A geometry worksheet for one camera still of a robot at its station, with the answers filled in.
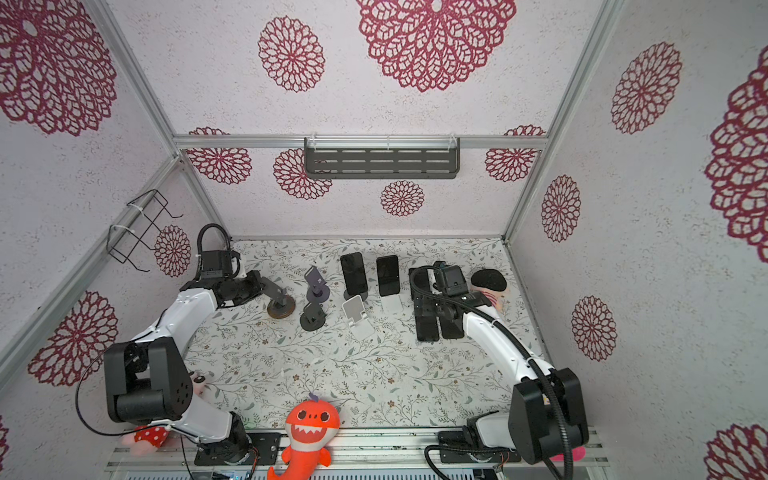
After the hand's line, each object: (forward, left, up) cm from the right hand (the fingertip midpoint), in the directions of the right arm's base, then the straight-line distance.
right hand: (429, 297), depth 86 cm
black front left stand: (-3, +35, -8) cm, 36 cm away
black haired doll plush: (+10, -21, -6) cm, 24 cm away
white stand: (-2, +21, -11) cm, 24 cm away
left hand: (+2, +49, -1) cm, 49 cm away
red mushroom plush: (-38, +69, -7) cm, 79 cm away
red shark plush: (-34, +29, -5) cm, 45 cm away
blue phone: (+19, +1, -15) cm, 24 cm away
